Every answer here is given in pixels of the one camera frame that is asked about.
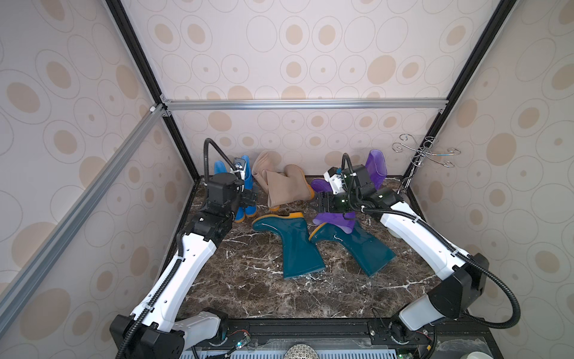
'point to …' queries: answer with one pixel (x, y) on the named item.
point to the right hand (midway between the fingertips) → (323, 201)
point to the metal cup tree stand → (424, 151)
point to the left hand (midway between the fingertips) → (245, 177)
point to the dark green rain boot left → (299, 258)
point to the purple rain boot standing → (377, 167)
